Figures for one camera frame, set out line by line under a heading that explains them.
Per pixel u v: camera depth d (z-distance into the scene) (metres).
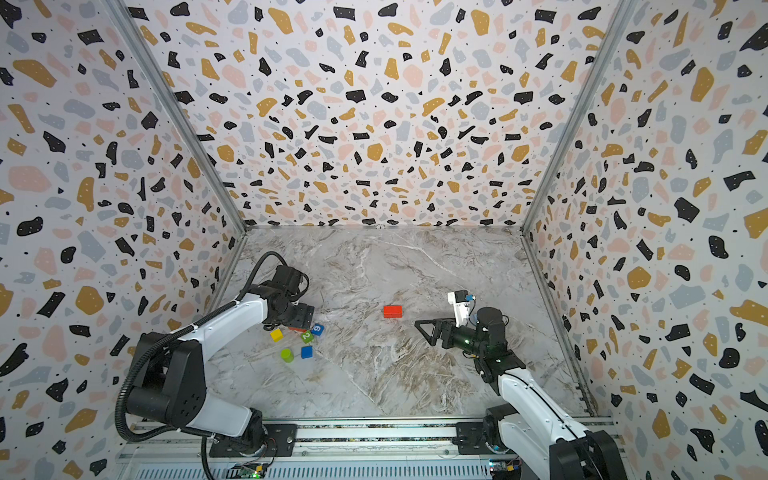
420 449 0.73
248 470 0.70
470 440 0.73
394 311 0.97
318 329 0.92
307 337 0.91
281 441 0.73
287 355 0.86
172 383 0.43
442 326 0.70
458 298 0.75
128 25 0.70
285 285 0.72
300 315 0.82
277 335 0.91
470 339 0.70
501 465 0.72
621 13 0.72
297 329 0.93
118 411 0.37
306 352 0.88
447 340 0.71
